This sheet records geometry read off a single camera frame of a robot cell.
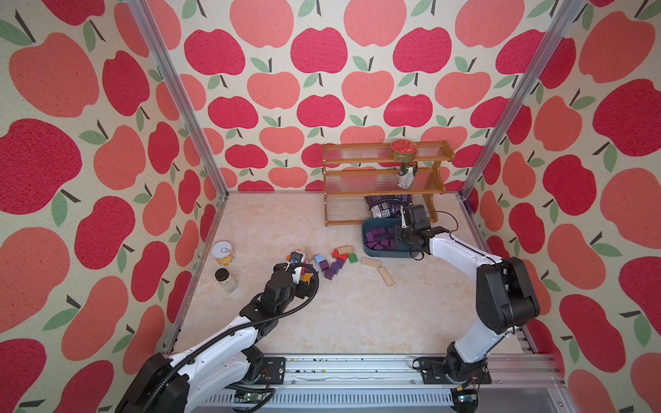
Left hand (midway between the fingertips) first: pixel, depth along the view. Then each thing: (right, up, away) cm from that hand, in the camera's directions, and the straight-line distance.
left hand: (305, 272), depth 83 cm
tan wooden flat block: (+24, +1, +15) cm, 29 cm away
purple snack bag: (+33, +23, +23) cm, 46 cm away
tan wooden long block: (+29, -4, +11) cm, 31 cm away
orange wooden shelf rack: (+25, +35, +38) cm, 58 cm away
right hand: (+36, +11, +12) cm, 39 cm away
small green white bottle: (+37, +35, +12) cm, 53 cm away
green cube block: (+17, +2, +16) cm, 23 cm away
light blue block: (+4, +2, +13) cm, 14 cm away
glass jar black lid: (-27, -2, +1) cm, 27 cm away
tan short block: (+14, +5, +16) cm, 22 cm away
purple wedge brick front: (+25, +9, +20) cm, 33 cm away
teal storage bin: (+28, +9, +18) cm, 35 cm away
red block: (+10, +4, +15) cm, 19 cm away
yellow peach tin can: (-32, +4, +12) cm, 35 cm away
